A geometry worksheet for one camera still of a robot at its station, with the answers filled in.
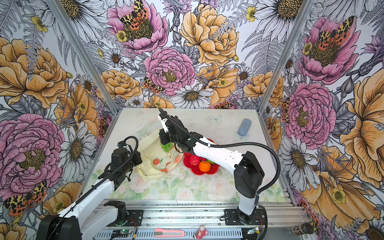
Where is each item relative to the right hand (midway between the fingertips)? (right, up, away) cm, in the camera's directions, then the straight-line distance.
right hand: (161, 134), depth 79 cm
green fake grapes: (+1, -7, +6) cm, 10 cm away
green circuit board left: (-16, -45, -9) cm, 48 cm away
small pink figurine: (+21, -43, -10) cm, 49 cm away
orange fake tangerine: (+23, -18, +8) cm, 30 cm away
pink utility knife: (+1, -44, -9) cm, 45 cm away
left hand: (-14, -14, +9) cm, 22 cm away
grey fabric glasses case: (+52, +3, +30) cm, 60 cm away
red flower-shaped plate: (+17, -21, +9) cm, 28 cm away
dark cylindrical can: (+64, -38, -15) cm, 75 cm away
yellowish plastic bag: (-7, -18, +15) cm, 25 cm away
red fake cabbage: (+17, -16, +10) cm, 25 cm away
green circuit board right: (+46, -44, -7) cm, 64 cm away
